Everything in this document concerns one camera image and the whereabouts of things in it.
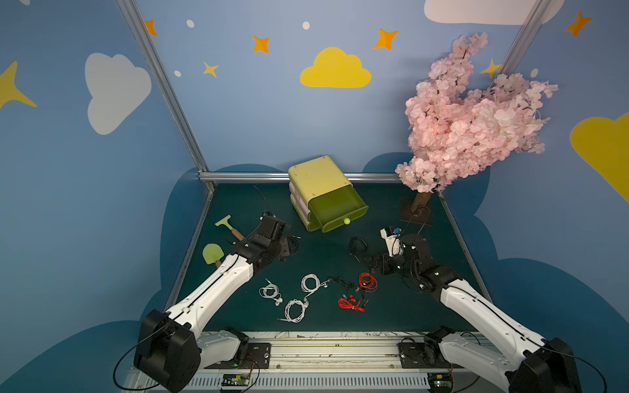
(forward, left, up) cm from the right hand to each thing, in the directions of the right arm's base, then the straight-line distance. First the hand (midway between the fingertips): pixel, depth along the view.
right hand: (376, 252), depth 83 cm
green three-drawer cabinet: (+27, +24, +7) cm, 37 cm away
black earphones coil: (+1, +29, +1) cm, 29 cm away
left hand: (+2, +33, +2) cm, 33 cm away
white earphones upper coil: (-7, +19, -13) cm, 24 cm away
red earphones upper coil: (-6, +1, -12) cm, 14 cm away
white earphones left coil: (-11, +37, -13) cm, 40 cm away
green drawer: (+16, +14, +4) cm, 22 cm away
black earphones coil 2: (+12, +4, -14) cm, 19 cm away
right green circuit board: (-34, -19, -16) cm, 42 cm away
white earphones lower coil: (-15, +24, -12) cm, 31 cm away
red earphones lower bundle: (-14, +8, -13) cm, 20 cm away
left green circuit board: (-38, +43, -15) cm, 59 cm away
